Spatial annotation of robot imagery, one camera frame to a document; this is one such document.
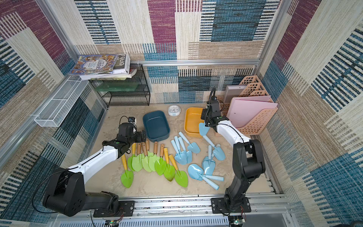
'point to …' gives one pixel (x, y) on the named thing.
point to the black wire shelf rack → (134, 91)
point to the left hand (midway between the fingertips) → (138, 131)
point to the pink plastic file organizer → (250, 86)
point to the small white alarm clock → (174, 110)
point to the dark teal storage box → (156, 125)
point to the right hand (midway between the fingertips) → (205, 109)
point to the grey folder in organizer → (232, 91)
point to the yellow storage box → (192, 119)
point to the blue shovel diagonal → (194, 146)
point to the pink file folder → (243, 109)
